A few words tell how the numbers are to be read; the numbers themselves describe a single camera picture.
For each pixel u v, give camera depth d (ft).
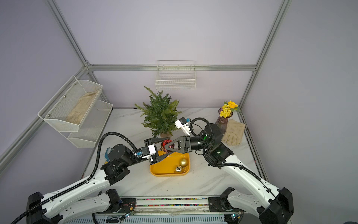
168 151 1.77
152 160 1.74
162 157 1.85
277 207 1.25
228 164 1.59
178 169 2.69
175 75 3.52
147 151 1.51
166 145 1.71
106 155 3.04
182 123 1.85
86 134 2.92
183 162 2.80
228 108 2.85
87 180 1.53
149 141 1.76
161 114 2.54
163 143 1.76
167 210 2.40
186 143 1.66
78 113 2.51
